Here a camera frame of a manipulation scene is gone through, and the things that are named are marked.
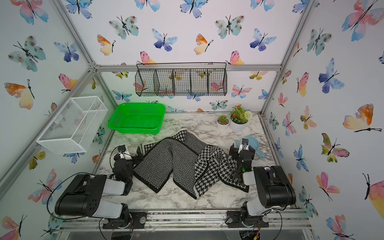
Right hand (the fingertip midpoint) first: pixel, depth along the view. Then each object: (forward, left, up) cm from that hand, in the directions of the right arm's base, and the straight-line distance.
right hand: (243, 144), depth 91 cm
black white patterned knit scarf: (-9, +35, -6) cm, 37 cm away
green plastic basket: (+26, +76, -10) cm, 81 cm away
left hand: (-7, +66, +1) cm, 66 cm away
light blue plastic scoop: (+6, -10, -8) cm, 14 cm away
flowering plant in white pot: (+16, +2, +6) cm, 17 cm away
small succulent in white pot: (+18, +11, -2) cm, 22 cm away
